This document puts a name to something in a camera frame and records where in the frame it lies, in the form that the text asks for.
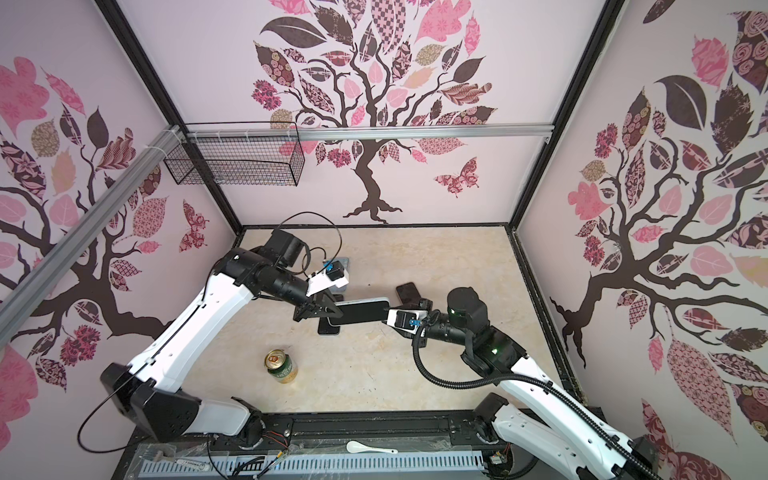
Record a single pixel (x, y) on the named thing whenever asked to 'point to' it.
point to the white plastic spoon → (357, 447)
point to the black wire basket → (266, 153)
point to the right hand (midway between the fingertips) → (390, 305)
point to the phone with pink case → (409, 294)
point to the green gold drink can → (281, 366)
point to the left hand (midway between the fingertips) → (335, 314)
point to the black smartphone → (325, 328)
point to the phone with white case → (360, 311)
